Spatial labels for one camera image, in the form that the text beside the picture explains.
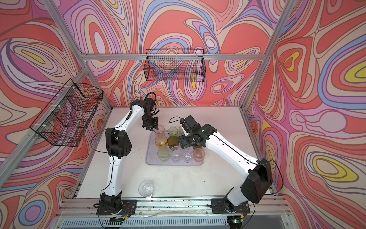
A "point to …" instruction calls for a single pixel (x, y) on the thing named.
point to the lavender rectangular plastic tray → (152, 158)
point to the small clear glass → (187, 155)
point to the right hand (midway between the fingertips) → (188, 144)
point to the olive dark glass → (173, 141)
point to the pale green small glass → (163, 153)
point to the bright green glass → (172, 130)
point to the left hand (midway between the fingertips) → (159, 129)
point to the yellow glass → (161, 141)
